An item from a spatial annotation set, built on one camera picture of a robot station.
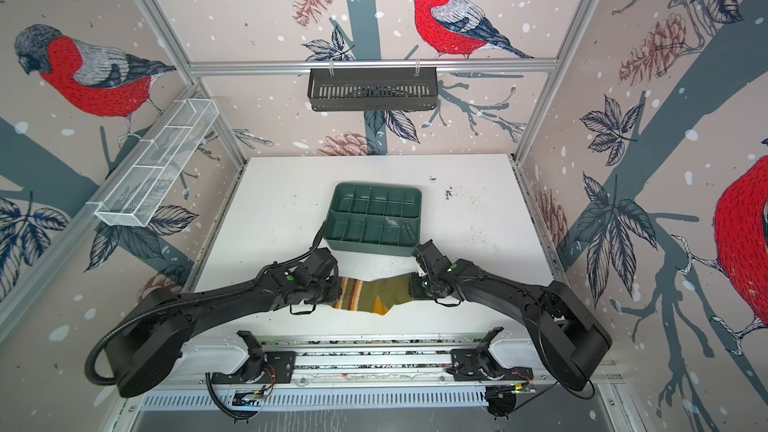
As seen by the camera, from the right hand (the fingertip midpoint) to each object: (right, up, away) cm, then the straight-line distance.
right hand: (409, 293), depth 85 cm
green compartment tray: (-11, +20, +17) cm, 29 cm away
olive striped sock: (-10, -1, 0) cm, 10 cm away
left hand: (-20, 0, -1) cm, 20 cm away
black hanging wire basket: (-10, +66, +19) cm, 69 cm away
